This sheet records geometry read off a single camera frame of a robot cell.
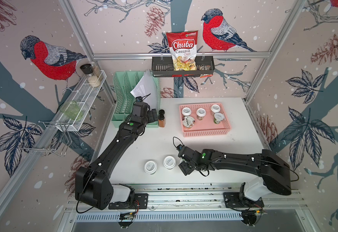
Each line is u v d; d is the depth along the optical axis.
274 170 0.44
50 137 0.58
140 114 0.60
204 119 1.07
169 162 0.81
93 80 0.83
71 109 0.68
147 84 1.03
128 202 0.65
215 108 1.07
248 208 0.65
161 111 1.01
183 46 0.80
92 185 0.40
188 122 1.01
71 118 0.69
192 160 0.61
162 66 0.95
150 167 0.80
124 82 1.01
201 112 1.04
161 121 0.98
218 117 1.01
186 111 1.04
